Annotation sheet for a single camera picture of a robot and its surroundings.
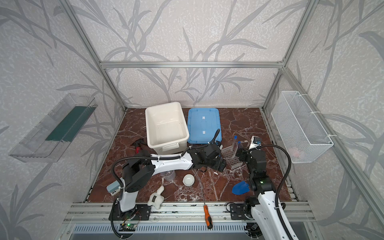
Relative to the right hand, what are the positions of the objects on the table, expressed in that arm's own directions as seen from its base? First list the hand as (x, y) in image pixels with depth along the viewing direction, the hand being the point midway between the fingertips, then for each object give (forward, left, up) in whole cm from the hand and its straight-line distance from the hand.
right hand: (247, 140), depth 80 cm
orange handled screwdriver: (-34, +22, -15) cm, 43 cm away
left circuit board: (-37, +60, -17) cm, 73 cm away
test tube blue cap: (+8, 0, -15) cm, 17 cm away
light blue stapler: (-21, +71, -12) cm, 75 cm away
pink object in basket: (-9, -21, +4) cm, 23 cm away
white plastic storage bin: (+19, +50, -19) cm, 57 cm away
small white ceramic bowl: (-16, +32, -16) cm, 39 cm away
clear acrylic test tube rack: (-1, +8, -16) cm, 17 cm away
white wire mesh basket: (-9, -18, +17) cm, 26 cm away
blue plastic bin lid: (+25, +24, -18) cm, 39 cm away
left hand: (-6, +13, -11) cm, 17 cm away
